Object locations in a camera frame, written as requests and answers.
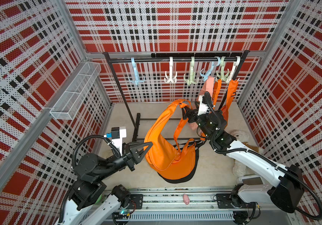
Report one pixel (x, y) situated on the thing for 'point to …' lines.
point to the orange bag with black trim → (173, 162)
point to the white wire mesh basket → (68, 104)
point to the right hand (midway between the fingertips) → (190, 103)
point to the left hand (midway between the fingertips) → (154, 144)
